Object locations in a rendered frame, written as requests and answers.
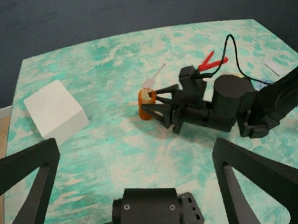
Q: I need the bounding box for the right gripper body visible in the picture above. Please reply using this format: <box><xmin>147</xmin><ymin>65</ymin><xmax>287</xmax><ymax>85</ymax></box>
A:
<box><xmin>167</xmin><ymin>78</ymin><xmax>211</xmax><ymax>134</ymax></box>

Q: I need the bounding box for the orange translucent pill bottle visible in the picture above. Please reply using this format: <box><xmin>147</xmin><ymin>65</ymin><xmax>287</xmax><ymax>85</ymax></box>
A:
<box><xmin>138</xmin><ymin>88</ymin><xmax>156</xmax><ymax>121</ymax></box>

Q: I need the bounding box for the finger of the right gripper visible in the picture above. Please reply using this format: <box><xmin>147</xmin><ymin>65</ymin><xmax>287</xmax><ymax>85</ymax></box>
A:
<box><xmin>155</xmin><ymin>84</ymin><xmax>179</xmax><ymax>104</ymax></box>
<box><xmin>141</xmin><ymin>104</ymin><xmax>170</xmax><ymax>129</ymax></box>

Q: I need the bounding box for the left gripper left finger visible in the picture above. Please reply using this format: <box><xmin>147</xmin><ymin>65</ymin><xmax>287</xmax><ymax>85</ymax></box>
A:
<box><xmin>0</xmin><ymin>138</ymin><xmax>60</xmax><ymax>224</ymax></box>

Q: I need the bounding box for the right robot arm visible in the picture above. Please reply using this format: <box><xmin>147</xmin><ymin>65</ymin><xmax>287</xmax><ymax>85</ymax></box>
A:
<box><xmin>178</xmin><ymin>65</ymin><xmax>298</xmax><ymax>139</ymax></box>

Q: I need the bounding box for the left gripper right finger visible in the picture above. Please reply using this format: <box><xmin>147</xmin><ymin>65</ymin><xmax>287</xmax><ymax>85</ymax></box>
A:
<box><xmin>212</xmin><ymin>138</ymin><xmax>298</xmax><ymax>224</ymax></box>

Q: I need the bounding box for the white rectangular block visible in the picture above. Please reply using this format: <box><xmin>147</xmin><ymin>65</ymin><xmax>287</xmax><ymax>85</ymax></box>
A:
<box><xmin>24</xmin><ymin>80</ymin><xmax>90</xmax><ymax>146</ymax></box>

